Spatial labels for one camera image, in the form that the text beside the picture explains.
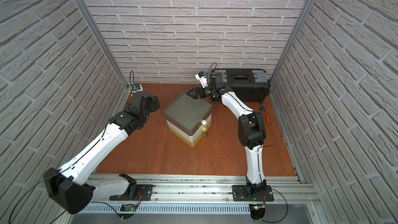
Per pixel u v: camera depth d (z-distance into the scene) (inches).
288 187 30.4
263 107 41.9
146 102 22.4
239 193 29.1
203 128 33.0
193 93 31.4
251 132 22.0
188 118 31.6
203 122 31.2
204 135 35.3
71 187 14.7
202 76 32.1
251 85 38.4
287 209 27.4
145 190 29.2
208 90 31.7
